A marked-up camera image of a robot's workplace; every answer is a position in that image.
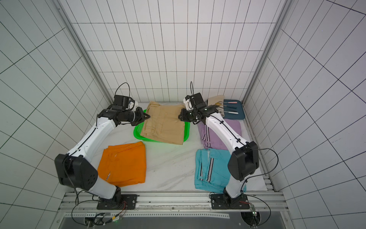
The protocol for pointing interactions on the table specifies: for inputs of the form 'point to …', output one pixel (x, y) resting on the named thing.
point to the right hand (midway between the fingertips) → (174, 117)
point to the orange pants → (123, 165)
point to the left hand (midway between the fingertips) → (148, 118)
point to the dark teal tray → (235, 107)
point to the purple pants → (210, 140)
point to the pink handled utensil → (231, 102)
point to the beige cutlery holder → (218, 101)
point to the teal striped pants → (212, 172)
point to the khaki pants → (164, 124)
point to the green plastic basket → (137, 130)
